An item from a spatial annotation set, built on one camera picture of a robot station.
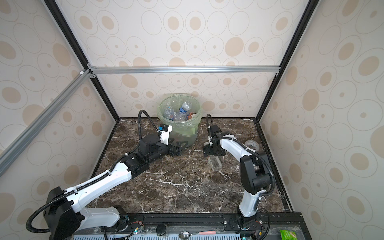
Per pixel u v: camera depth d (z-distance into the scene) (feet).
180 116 3.33
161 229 2.08
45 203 1.38
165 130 2.09
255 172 1.58
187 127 2.61
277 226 2.39
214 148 2.60
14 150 1.71
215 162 2.97
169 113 2.87
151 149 1.83
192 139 3.19
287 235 2.25
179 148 2.13
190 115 3.11
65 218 1.26
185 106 3.12
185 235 2.36
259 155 1.59
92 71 2.97
